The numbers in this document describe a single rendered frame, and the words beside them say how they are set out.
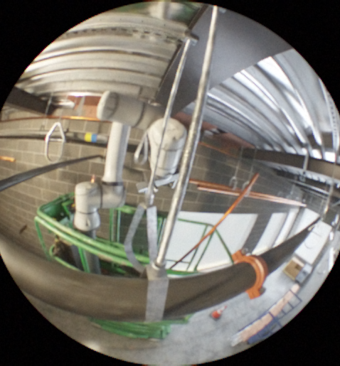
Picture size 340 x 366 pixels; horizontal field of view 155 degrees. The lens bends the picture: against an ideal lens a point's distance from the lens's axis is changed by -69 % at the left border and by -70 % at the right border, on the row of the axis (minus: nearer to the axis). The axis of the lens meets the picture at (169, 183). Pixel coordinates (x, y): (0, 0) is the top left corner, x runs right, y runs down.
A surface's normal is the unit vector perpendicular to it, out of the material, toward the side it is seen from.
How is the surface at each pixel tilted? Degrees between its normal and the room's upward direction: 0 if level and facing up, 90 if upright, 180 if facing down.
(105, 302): 34
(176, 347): 0
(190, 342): 0
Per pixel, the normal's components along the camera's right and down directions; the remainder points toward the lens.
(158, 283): 0.32, -0.09
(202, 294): 0.33, -0.65
